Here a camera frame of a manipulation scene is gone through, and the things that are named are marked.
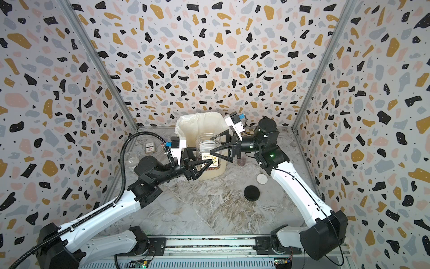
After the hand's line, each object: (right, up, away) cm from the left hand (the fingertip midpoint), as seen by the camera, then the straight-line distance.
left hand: (209, 157), depth 58 cm
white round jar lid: (+26, -16, +37) cm, 48 cm away
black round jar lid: (+20, -22, +32) cm, 44 cm away
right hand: (+1, +2, 0) cm, 3 cm away
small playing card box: (-43, +2, +50) cm, 66 cm away
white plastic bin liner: (-14, +13, +29) cm, 35 cm away
